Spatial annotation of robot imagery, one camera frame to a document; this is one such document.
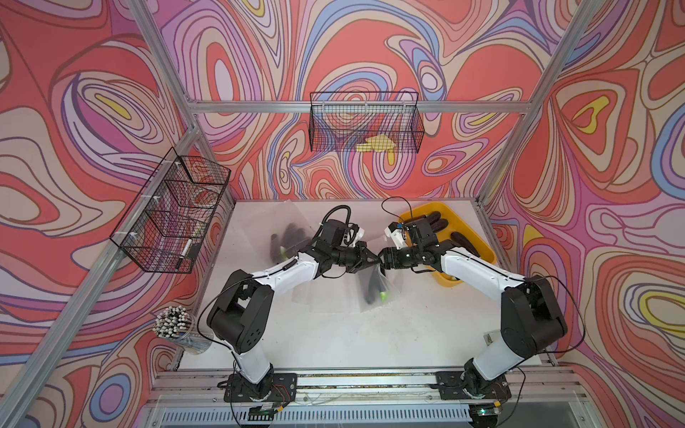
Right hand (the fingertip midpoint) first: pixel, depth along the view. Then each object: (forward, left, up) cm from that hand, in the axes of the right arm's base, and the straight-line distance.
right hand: (381, 267), depth 87 cm
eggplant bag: (-8, 0, -2) cm, 9 cm away
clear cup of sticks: (-20, +56, +8) cm, 60 cm away
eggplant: (-6, +3, -3) cm, 7 cm away
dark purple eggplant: (+14, +39, -7) cm, 42 cm away
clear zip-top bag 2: (-8, -4, -6) cm, 10 cm away
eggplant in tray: (+15, -33, -7) cm, 37 cm away
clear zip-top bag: (+21, +39, -6) cm, 44 cm away
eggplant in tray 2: (+28, -26, -8) cm, 39 cm away
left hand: (-2, 0, +7) cm, 7 cm away
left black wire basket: (-1, +58, +24) cm, 63 cm away
